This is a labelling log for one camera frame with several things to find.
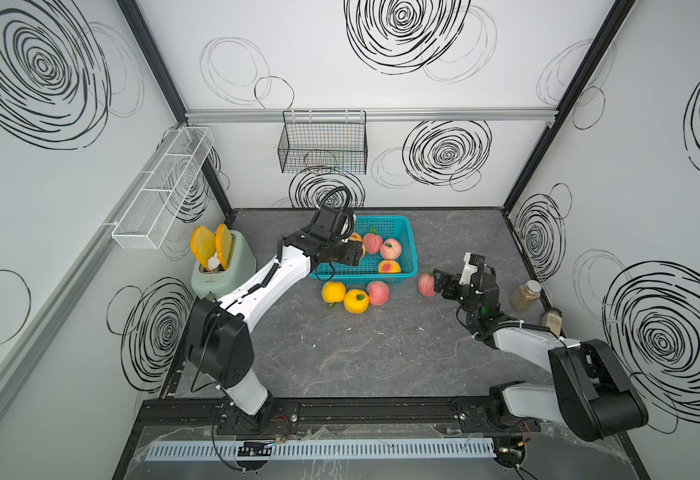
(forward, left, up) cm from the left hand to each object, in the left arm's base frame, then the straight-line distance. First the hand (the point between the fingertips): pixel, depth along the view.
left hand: (352, 249), depth 85 cm
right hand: (-2, -29, -8) cm, 30 cm away
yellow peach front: (+15, -2, -12) cm, 19 cm away
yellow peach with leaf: (-9, -2, -14) cm, 17 cm away
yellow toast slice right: (0, +36, 0) cm, 36 cm away
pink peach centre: (-7, -9, -12) cm, 17 cm away
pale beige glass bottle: (-13, -60, -14) cm, 62 cm away
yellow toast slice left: (-2, +41, +3) cm, 41 cm away
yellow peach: (+2, -12, -11) cm, 17 cm away
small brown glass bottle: (-7, -51, -10) cm, 53 cm away
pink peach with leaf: (+13, -7, -12) cm, 19 cm away
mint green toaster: (-4, +31, -3) cm, 32 cm away
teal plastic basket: (+4, -5, -19) cm, 20 cm away
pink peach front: (+10, -13, -12) cm, 20 cm away
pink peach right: (-3, -24, -14) cm, 28 cm away
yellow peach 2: (-6, +5, -14) cm, 16 cm away
